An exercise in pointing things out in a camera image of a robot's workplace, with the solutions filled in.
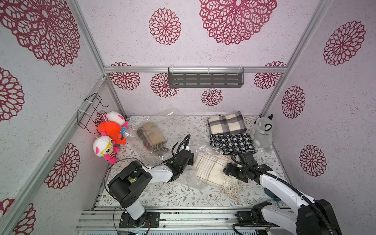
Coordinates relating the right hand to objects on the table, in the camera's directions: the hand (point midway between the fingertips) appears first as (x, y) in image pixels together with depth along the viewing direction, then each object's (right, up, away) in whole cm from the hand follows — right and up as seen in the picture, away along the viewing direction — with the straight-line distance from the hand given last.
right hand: (228, 170), depth 86 cm
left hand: (-22, +11, +5) cm, 25 cm away
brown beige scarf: (-49, +19, +14) cm, 54 cm away
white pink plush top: (-71, +33, +8) cm, 78 cm away
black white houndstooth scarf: (+5, +15, +11) cm, 19 cm away
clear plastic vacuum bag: (-40, +17, +20) cm, 48 cm away
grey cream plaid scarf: (+1, +28, +21) cm, 35 cm away
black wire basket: (-76, +32, -10) cm, 83 cm away
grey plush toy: (+24, +21, +8) cm, 32 cm away
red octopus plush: (-70, +25, +2) cm, 74 cm away
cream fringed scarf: (-12, +1, -3) cm, 12 cm away
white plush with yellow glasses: (-70, +15, -7) cm, 72 cm away
